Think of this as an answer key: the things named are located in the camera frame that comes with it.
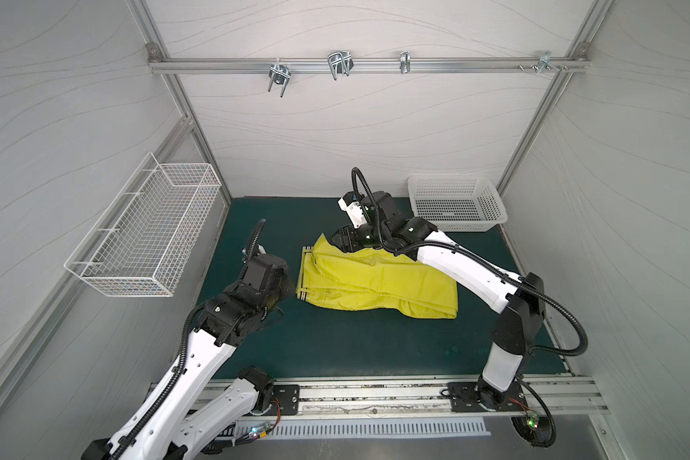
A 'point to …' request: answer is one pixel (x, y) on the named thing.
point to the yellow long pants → (329, 271)
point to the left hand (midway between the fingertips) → (286, 277)
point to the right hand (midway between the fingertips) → (335, 235)
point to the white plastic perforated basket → (457, 204)
